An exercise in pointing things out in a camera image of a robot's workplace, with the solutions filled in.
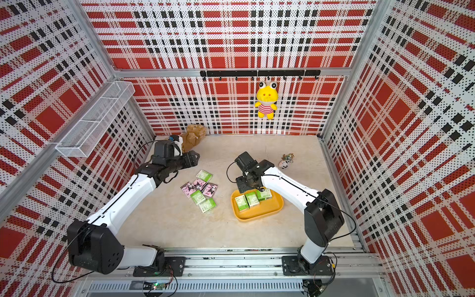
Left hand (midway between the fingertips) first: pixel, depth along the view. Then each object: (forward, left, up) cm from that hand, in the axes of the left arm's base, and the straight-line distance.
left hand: (196, 156), depth 84 cm
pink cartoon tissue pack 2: (-4, +2, -19) cm, 19 cm away
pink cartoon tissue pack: (-7, +7, -18) cm, 21 cm away
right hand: (-10, -25, -9) cm, 28 cm away
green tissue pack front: (-12, -26, -19) cm, 34 cm away
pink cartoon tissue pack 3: (-7, -4, -18) cm, 20 cm away
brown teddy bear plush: (+24, +7, -9) cm, 27 cm away
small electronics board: (-47, +11, -19) cm, 52 cm away
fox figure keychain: (+16, -49, -21) cm, 56 cm away
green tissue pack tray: (-11, -32, -18) cm, 38 cm away
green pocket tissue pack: (-11, +1, -18) cm, 21 cm away
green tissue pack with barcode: (-15, -4, -19) cm, 25 cm away
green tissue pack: (-15, -21, -18) cm, 31 cm away
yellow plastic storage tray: (-17, -32, -20) cm, 42 cm away
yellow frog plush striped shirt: (+28, -34, +13) cm, 45 cm away
